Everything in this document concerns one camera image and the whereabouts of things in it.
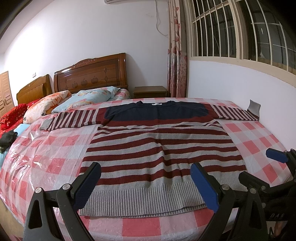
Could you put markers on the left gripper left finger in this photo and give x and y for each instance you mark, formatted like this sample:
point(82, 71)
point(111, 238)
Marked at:
point(41, 222)

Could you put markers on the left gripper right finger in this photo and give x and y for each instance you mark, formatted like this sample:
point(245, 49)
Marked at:
point(218, 198)

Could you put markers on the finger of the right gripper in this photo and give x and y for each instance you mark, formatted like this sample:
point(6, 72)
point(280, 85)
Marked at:
point(280, 156)
point(253, 184)

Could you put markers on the red grey striped sweater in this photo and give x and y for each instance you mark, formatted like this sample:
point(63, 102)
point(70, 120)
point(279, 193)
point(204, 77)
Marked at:
point(146, 150)

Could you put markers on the black cloth item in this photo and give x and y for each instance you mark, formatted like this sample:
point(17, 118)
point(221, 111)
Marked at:
point(7, 139)

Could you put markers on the light blue bed sheet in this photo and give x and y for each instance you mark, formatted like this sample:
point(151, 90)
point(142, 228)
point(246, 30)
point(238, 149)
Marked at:
point(22, 127)

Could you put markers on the red blanket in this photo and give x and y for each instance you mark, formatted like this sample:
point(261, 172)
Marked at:
point(14, 117)

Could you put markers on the orange floral pillow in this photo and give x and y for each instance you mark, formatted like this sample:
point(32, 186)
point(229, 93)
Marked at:
point(45, 105)

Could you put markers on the wooden wardrobe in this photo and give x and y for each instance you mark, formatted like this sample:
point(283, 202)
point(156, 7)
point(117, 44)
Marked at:
point(6, 100)

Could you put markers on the light blue floral pillow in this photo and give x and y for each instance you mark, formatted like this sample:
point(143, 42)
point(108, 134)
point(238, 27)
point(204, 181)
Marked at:
point(87, 97)

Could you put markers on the barred window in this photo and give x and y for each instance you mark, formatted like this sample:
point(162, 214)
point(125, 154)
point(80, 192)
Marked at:
point(249, 34)

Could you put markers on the small wooden headboard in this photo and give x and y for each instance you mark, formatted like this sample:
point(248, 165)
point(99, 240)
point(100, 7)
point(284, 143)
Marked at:
point(36, 89)

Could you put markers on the wooden nightstand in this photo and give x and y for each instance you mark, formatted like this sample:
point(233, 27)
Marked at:
point(149, 92)

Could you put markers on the pink floral curtain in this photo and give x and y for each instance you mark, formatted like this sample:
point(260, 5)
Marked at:
point(177, 51)

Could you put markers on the large wooden headboard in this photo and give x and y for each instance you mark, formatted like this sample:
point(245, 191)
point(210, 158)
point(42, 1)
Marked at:
point(93, 73)

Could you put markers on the white air conditioner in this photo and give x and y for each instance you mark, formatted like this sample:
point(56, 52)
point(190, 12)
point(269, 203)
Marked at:
point(112, 1)

